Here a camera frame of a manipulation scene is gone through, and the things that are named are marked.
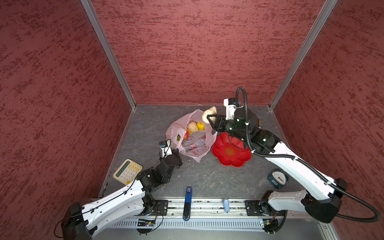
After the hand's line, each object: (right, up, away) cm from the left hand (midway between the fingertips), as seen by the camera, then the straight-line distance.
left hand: (177, 152), depth 79 cm
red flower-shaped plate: (+33, -3, +16) cm, 37 cm away
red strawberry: (+4, +8, +21) cm, 23 cm away
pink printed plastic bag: (+6, +8, +24) cm, 26 cm away
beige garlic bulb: (+8, +12, +22) cm, 27 cm away
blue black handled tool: (+6, -26, -3) cm, 27 cm away
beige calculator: (-30, -13, +7) cm, 33 cm away
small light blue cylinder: (+26, -26, -5) cm, 37 cm away
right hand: (+17, +18, -12) cm, 27 cm away
